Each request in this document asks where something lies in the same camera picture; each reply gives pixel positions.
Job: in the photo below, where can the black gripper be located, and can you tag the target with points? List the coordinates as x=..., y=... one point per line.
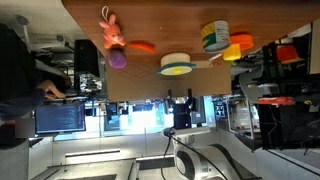
x=182, y=115

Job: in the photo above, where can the small yellow cylinder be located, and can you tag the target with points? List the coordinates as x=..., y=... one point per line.
x=177, y=70

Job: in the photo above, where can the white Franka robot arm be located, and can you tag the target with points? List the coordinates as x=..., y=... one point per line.
x=206, y=163

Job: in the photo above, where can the white bowl with green stripe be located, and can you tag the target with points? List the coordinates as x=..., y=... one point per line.
x=175, y=60

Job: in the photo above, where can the white plastic spoon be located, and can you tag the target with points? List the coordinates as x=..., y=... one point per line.
x=216, y=57

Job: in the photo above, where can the orange toy carrot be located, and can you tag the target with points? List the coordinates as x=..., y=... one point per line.
x=142, y=47

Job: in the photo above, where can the yellow toy bell pepper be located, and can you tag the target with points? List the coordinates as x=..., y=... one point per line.
x=232, y=53

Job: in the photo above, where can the tin can green yellow label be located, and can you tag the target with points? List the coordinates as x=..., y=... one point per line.
x=216, y=36

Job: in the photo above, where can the purple ball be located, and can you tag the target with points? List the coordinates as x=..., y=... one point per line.
x=117, y=58

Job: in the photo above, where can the pink plush bunny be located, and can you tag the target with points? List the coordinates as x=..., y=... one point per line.
x=112, y=33

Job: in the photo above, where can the computer monitor showing code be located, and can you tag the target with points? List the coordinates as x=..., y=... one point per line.
x=60, y=118

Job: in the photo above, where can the seated person in dark shirt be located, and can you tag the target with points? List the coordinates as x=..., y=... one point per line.
x=16, y=66

